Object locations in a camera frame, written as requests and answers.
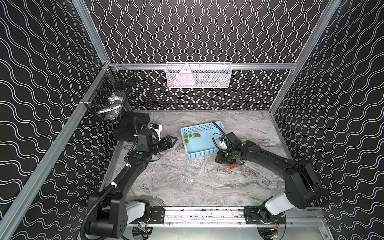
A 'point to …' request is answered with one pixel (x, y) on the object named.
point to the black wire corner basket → (116, 79)
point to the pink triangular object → (185, 76)
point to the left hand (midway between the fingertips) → (173, 137)
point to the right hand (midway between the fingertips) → (217, 159)
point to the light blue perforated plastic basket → (202, 140)
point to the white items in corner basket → (114, 104)
